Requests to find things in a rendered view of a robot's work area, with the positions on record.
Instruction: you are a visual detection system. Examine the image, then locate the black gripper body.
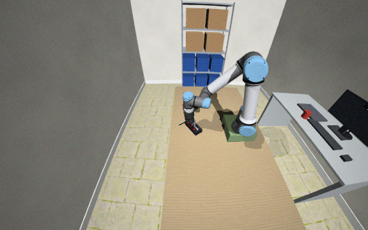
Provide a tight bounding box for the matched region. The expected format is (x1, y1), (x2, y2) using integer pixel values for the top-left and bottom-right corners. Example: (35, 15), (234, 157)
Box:
(184, 107), (198, 124)

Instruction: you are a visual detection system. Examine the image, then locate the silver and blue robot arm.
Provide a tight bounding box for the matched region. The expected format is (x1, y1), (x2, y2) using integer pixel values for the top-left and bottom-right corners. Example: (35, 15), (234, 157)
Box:
(183, 51), (268, 137)

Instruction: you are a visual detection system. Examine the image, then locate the black power strip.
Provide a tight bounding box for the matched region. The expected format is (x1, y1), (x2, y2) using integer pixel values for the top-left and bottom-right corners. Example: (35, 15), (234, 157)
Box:
(180, 121), (202, 135)

